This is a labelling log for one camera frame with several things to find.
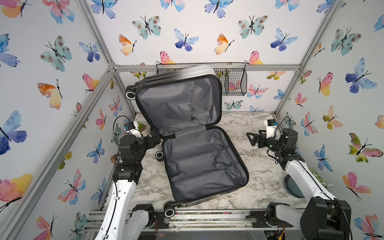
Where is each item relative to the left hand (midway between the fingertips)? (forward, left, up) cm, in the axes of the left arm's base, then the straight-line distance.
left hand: (152, 130), depth 73 cm
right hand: (+3, -53, -6) cm, 54 cm away
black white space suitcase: (-3, -24, -27) cm, 36 cm away
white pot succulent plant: (+19, +15, -20) cm, 32 cm away
